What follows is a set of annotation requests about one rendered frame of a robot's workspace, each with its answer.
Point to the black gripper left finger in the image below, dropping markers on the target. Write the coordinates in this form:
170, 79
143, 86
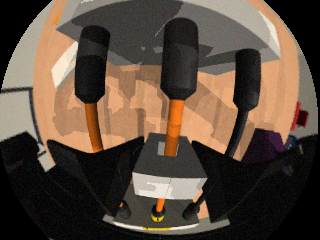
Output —
106, 173

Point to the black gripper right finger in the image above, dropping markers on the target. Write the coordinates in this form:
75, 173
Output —
230, 181

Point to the cream rectangular block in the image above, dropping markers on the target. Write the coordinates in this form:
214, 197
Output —
65, 67

